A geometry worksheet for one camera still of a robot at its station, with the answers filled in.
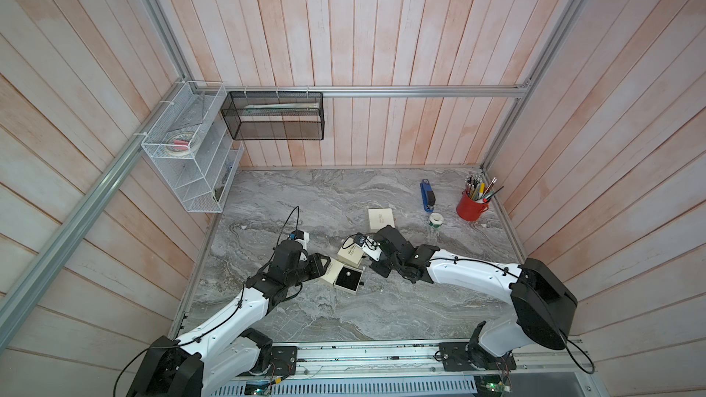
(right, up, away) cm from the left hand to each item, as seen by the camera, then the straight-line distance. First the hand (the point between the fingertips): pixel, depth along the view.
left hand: (326, 264), depth 84 cm
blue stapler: (+38, +22, +23) cm, 50 cm away
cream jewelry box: (+8, +2, +7) cm, 10 cm away
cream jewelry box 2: (+19, +13, +17) cm, 29 cm away
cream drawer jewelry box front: (+5, -5, +4) cm, 9 cm away
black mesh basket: (-23, +53, +21) cm, 61 cm away
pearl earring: (+7, -4, +4) cm, 9 cm away
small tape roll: (+40, +13, +18) cm, 46 cm away
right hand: (+14, +4, +4) cm, 15 cm away
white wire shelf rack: (-35, +26, -6) cm, 44 cm away
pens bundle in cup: (+54, +23, +14) cm, 61 cm away
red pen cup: (+52, +16, +17) cm, 57 cm away
